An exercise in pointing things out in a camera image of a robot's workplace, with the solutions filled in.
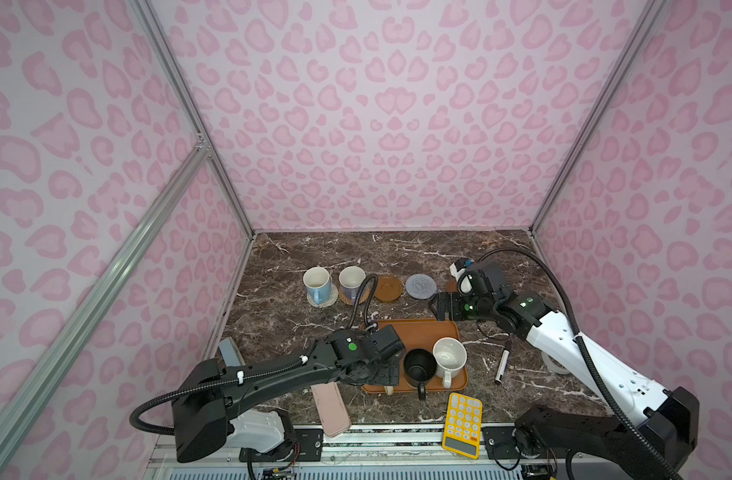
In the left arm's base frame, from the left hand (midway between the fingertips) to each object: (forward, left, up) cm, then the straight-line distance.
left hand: (385, 373), depth 75 cm
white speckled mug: (+7, -19, -8) cm, 22 cm away
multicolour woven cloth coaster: (+26, +16, -7) cm, 32 cm away
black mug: (+4, -10, -8) cm, 13 cm away
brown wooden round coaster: (+31, -2, -10) cm, 33 cm away
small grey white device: (+8, +43, -5) cm, 44 cm away
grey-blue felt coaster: (+32, -14, -10) cm, 36 cm away
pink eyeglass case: (-7, +14, -8) cm, 18 cm away
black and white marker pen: (+4, -34, -10) cm, 35 cm away
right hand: (+14, -15, +10) cm, 23 cm away
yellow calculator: (-10, -19, -8) cm, 23 cm away
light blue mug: (+27, +20, 0) cm, 34 cm away
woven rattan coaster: (+29, +6, -10) cm, 32 cm away
